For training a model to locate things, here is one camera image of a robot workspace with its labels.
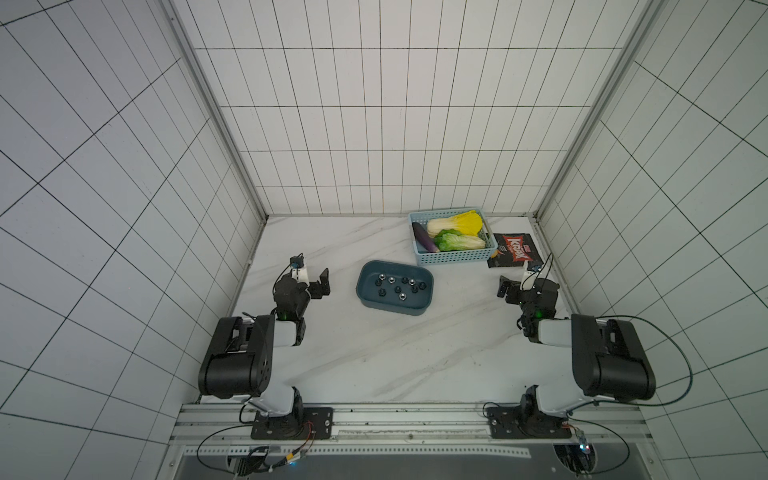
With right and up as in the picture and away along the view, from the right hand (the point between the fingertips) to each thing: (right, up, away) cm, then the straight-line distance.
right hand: (506, 274), depth 95 cm
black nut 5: (-33, -3, +5) cm, 33 cm away
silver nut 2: (-30, -3, +5) cm, 31 cm away
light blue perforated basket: (-17, +5, +6) cm, 18 cm away
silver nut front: (-38, -3, +5) cm, 38 cm away
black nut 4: (-27, -4, +3) cm, 28 cm away
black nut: (-42, -4, +5) cm, 42 cm away
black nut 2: (-41, -6, +2) cm, 41 cm away
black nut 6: (-30, -6, +3) cm, 31 cm away
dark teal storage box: (-30, -10, -2) cm, 32 cm away
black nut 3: (-36, -6, +3) cm, 36 cm away
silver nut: (-41, -2, +6) cm, 41 cm away
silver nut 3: (-34, -7, 0) cm, 34 cm away
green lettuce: (-16, +11, +6) cm, 21 cm away
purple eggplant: (-25, +12, +14) cm, 31 cm away
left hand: (-63, 0, -1) cm, 63 cm away
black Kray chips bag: (+9, +7, +14) cm, 19 cm away
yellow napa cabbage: (-9, +17, +11) cm, 23 cm away
